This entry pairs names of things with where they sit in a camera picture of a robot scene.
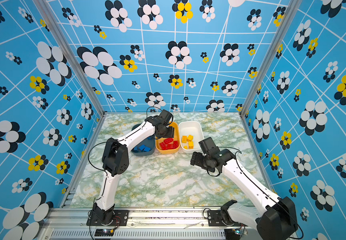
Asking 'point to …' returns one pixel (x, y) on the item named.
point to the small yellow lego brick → (184, 139)
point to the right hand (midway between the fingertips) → (197, 162)
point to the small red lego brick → (170, 146)
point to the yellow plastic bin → (176, 136)
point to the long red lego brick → (168, 140)
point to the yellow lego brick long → (185, 147)
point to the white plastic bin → (194, 128)
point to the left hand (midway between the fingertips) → (171, 133)
